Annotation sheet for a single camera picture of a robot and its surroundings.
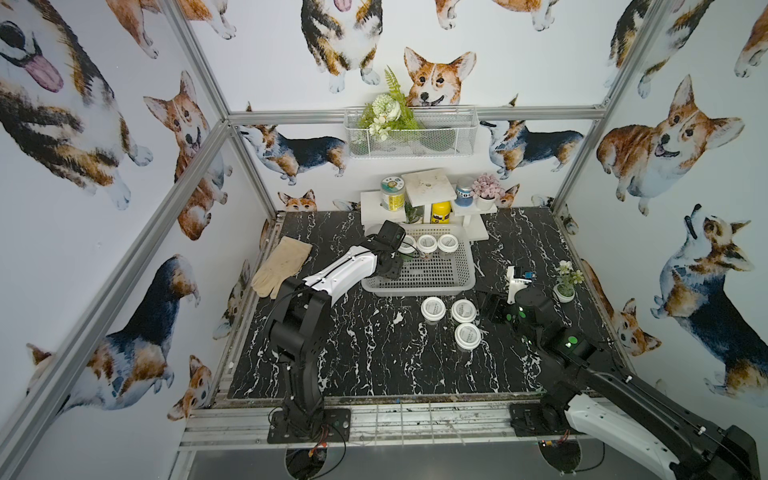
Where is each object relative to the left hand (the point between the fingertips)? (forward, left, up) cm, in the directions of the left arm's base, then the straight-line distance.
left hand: (384, 259), depth 95 cm
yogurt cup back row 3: (-16, -23, -3) cm, 29 cm away
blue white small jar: (+18, -26, +11) cm, 34 cm away
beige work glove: (+6, +37, -11) cm, 39 cm away
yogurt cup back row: (+8, -15, -3) cm, 17 cm away
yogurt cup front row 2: (+8, -21, -3) cm, 23 cm away
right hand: (-15, -29, +9) cm, 34 cm away
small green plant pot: (+22, -10, -2) cm, 24 cm away
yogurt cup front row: (+1, -8, +5) cm, 9 cm away
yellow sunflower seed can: (+17, -3, +13) cm, 21 cm away
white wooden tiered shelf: (+19, -13, +12) cm, 27 cm away
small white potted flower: (-8, -56, -1) cm, 57 cm away
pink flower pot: (+14, -32, +15) cm, 38 cm away
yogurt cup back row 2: (-16, -14, -4) cm, 22 cm away
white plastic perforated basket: (0, -19, -10) cm, 21 cm away
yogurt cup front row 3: (-24, -23, -3) cm, 34 cm away
